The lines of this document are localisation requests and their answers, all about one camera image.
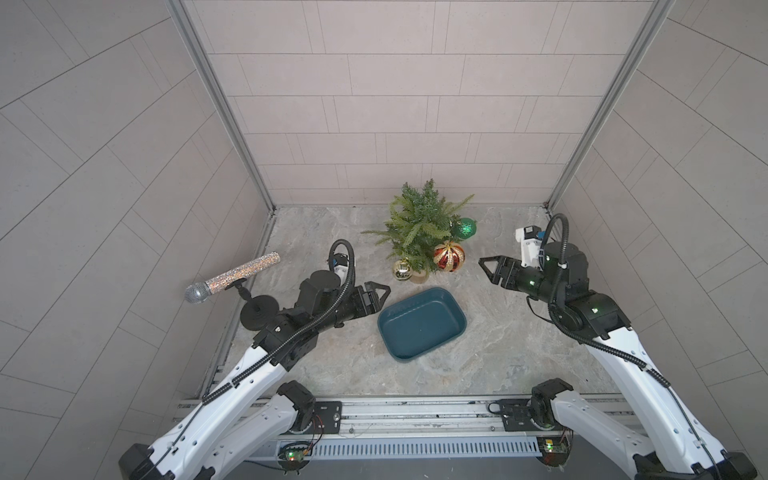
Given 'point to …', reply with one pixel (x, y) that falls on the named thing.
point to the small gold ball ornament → (402, 270)
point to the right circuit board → (553, 451)
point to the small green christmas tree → (420, 221)
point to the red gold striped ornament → (449, 256)
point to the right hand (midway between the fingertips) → (485, 263)
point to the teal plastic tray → (417, 325)
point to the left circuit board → (294, 456)
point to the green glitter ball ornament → (464, 228)
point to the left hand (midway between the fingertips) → (387, 292)
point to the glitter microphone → (199, 292)
